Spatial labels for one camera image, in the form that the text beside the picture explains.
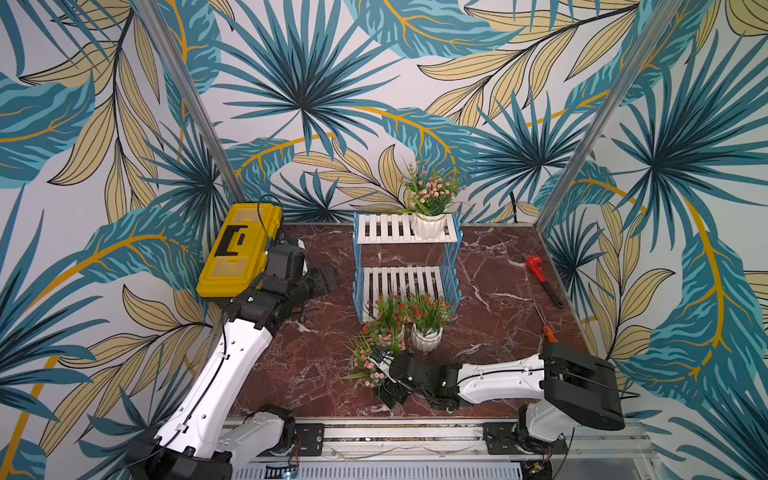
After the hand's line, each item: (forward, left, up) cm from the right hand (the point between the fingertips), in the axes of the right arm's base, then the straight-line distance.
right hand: (382, 373), depth 82 cm
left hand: (+16, +14, +22) cm, 31 cm away
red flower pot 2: (+10, -12, +13) cm, 21 cm away
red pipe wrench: (+38, -56, -2) cm, 68 cm away
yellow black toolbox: (+32, +42, +16) cm, 55 cm away
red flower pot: (+11, -1, +11) cm, 16 cm away
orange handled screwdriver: (+12, -51, -2) cm, 53 cm away
